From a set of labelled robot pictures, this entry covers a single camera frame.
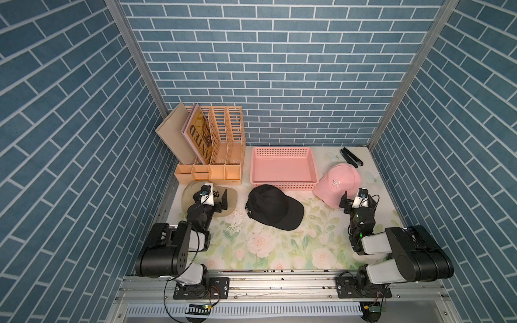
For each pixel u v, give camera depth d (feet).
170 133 3.02
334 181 3.16
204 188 2.47
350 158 3.77
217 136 3.78
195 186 2.96
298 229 2.92
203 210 2.27
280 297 2.42
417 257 1.46
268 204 2.98
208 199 2.48
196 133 3.14
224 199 2.73
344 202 2.72
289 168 3.58
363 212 2.27
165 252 1.48
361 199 2.42
